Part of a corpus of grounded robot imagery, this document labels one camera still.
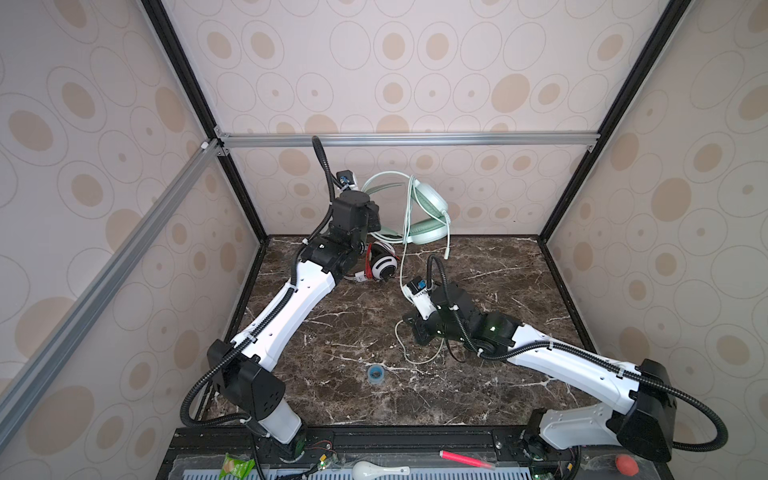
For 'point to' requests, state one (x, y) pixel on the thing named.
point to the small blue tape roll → (376, 374)
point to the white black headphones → (383, 261)
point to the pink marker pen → (467, 460)
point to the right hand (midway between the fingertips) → (405, 317)
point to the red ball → (627, 465)
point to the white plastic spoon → (365, 470)
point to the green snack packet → (235, 469)
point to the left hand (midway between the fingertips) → (371, 195)
